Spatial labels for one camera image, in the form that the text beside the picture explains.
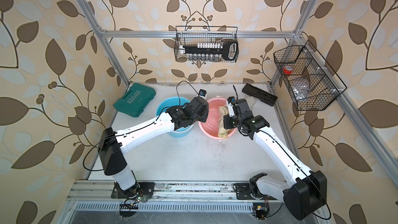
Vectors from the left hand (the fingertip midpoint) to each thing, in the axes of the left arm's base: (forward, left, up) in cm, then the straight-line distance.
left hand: (202, 107), depth 80 cm
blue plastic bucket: (+5, +22, -4) cm, 23 cm away
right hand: (-4, -12, -4) cm, 14 cm away
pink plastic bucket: (-1, -5, -20) cm, 20 cm away
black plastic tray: (+27, -42, -20) cm, 54 cm away
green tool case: (+19, +46, -17) cm, 52 cm away
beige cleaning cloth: (-1, -11, -2) cm, 11 cm away
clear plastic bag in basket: (0, -45, +12) cm, 47 cm away
